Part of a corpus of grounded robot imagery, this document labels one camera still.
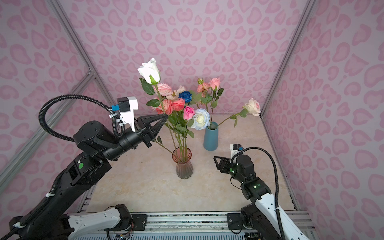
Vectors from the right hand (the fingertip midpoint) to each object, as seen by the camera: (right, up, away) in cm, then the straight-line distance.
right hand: (217, 158), depth 75 cm
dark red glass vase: (-17, -6, +4) cm, 19 cm away
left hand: (-20, +19, -30) cm, 41 cm away
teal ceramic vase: (-2, +10, +17) cm, 20 cm away
